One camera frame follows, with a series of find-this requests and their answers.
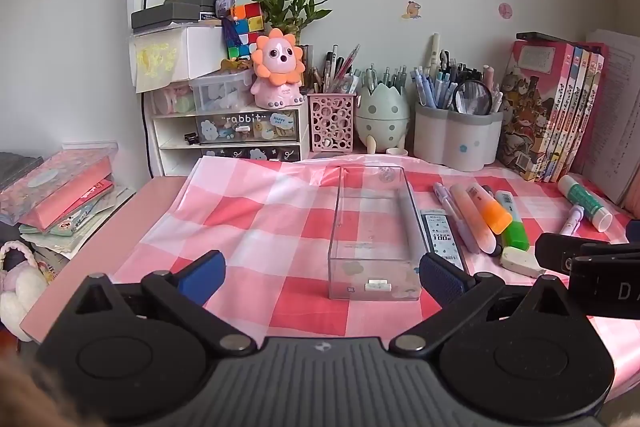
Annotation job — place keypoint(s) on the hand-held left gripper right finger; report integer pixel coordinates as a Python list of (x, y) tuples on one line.
[(442, 278)]

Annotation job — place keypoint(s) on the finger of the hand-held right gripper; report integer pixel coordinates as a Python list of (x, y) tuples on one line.
[(555, 252)]

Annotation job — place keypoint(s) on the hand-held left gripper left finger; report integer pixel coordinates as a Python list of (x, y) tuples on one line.
[(202, 277)]

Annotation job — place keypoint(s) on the white eraser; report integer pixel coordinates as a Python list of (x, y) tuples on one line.
[(522, 261)]

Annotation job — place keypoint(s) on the white purple ballpoint pen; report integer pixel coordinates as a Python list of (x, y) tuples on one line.
[(572, 219)]

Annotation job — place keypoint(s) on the black pencil lead case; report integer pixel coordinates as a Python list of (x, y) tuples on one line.
[(442, 239)]

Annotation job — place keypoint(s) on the green highlighter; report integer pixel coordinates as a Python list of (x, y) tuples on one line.
[(515, 232)]

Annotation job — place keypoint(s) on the white green glue stick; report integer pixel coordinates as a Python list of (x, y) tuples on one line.
[(585, 202)]

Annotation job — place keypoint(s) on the purple clear gel pen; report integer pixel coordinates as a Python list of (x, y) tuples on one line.
[(457, 217)]

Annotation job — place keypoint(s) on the peach highlighter pen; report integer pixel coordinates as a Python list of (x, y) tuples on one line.
[(472, 219)]

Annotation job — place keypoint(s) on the orange highlighter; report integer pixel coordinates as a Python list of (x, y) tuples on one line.
[(492, 214)]

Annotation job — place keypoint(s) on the clear plastic pencil box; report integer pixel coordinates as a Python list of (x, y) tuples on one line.
[(372, 257)]

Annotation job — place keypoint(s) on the pink checked tablecloth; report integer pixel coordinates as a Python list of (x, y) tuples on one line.
[(260, 217)]

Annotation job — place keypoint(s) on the white drawer organizer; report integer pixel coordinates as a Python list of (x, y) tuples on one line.
[(175, 147)]

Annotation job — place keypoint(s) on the white grey flower pen holder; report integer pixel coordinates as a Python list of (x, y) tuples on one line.
[(455, 139)]

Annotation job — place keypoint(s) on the black binder clip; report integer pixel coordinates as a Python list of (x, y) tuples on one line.
[(190, 138)]

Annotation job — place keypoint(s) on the open white book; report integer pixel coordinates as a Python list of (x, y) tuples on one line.
[(617, 107)]

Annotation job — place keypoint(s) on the green egg-shaped pen holder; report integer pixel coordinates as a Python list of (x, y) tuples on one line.
[(382, 117)]

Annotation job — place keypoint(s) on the black magnifying glass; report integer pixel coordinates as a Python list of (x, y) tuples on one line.
[(472, 97)]

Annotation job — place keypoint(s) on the clear box with tape rolls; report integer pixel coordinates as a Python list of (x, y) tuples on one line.
[(170, 99)]

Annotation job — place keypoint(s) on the white plush bag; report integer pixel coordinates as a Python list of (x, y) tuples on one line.
[(17, 292)]

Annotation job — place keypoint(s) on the clear plastic storage box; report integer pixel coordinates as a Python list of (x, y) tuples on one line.
[(222, 89)]

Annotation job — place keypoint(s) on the pink perforated pen holder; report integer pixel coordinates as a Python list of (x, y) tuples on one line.
[(331, 122)]

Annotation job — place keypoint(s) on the bunch of pens in flower holder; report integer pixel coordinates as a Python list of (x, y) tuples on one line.
[(445, 79)]

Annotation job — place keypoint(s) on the bunch of pens in egg holder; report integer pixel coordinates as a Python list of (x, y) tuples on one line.
[(385, 77)]

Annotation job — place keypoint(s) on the small yellow toy figures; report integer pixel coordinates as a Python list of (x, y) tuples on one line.
[(235, 65)]

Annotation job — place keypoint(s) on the flat black device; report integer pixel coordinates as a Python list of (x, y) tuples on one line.
[(545, 37)]

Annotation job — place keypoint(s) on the grey cloth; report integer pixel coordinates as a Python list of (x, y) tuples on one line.
[(17, 164)]

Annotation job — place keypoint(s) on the pink lion pencil sharpener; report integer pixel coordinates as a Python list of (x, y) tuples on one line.
[(277, 67)]

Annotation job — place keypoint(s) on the white cardboard box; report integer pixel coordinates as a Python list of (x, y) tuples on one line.
[(200, 49)]

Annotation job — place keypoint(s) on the bunch of pens in pink holder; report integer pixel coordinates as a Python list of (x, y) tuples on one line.
[(337, 67)]

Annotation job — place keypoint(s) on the colourful puzzle cube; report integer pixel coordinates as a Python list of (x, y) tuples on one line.
[(247, 24)]

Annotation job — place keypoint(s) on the dark grey box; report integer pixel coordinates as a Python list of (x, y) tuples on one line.
[(160, 14)]

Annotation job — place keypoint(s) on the small black box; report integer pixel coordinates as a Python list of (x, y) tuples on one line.
[(192, 1)]

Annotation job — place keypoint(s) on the green bamboo plant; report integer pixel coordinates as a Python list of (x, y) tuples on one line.
[(290, 9)]

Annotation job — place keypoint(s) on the pink round wall sticker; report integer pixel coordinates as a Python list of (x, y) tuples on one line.
[(505, 10)]

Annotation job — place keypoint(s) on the brown duck wall sticker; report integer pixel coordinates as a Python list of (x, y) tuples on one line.
[(412, 10)]

